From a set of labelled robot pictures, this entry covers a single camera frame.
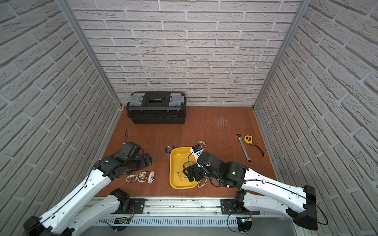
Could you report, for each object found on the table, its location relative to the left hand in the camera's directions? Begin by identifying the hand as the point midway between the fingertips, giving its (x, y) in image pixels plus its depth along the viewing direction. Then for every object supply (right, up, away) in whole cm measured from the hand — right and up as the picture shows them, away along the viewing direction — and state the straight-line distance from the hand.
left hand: (148, 160), depth 77 cm
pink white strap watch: (+1, -10, +2) cm, 11 cm away
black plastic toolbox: (0, +30, +17) cm, 34 cm away
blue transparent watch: (+8, +2, +17) cm, 19 cm away
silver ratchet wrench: (+59, -4, +12) cm, 61 cm away
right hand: (+23, -2, -8) cm, 25 cm away
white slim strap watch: (+16, -10, +6) cm, 20 cm away
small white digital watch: (-11, -12, +4) cm, 17 cm away
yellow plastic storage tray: (+16, -3, +14) cm, 21 cm away
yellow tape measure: (+62, +8, +20) cm, 65 cm away
